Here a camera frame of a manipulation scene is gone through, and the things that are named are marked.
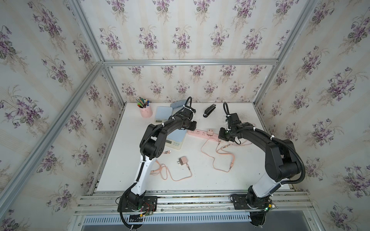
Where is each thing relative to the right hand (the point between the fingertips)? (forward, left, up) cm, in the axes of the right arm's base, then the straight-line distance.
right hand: (221, 137), depth 93 cm
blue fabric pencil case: (+35, +31, -4) cm, 47 cm away
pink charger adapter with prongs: (-15, +25, -3) cm, 30 cm away
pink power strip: (+4, +12, -2) cm, 13 cm away
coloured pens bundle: (+24, +57, +6) cm, 62 cm away
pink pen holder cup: (+19, +53, +2) cm, 57 cm away
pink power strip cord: (-13, -4, +13) cm, 18 cm away
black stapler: (+25, +6, -2) cm, 26 cm away
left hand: (+11, +18, -4) cm, 21 cm away
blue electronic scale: (-1, +31, -2) cm, 31 cm away
